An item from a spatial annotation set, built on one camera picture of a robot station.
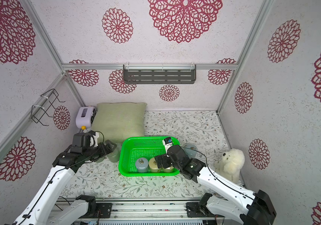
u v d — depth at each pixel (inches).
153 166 31.8
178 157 22.5
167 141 26.5
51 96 32.2
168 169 32.8
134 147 38.3
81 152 21.9
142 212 29.4
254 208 15.5
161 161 27.0
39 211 15.6
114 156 34.3
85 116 41.7
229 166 28.0
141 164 32.1
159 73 37.2
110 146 26.9
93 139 24.6
